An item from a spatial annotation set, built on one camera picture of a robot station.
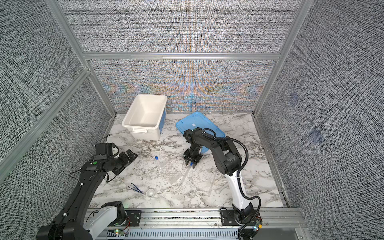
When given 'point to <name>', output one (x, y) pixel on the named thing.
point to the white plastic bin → (145, 116)
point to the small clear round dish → (150, 193)
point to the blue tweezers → (139, 191)
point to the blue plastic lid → (197, 120)
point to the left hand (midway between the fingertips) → (132, 159)
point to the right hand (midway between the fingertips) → (188, 164)
